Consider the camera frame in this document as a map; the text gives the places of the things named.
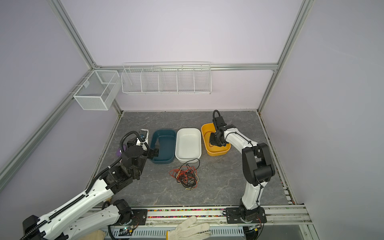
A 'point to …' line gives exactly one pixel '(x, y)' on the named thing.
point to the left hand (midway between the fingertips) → (148, 140)
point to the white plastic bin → (188, 144)
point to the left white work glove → (97, 235)
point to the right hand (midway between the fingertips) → (214, 143)
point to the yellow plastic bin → (212, 150)
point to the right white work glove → (189, 230)
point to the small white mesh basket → (96, 92)
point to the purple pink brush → (119, 152)
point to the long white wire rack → (166, 78)
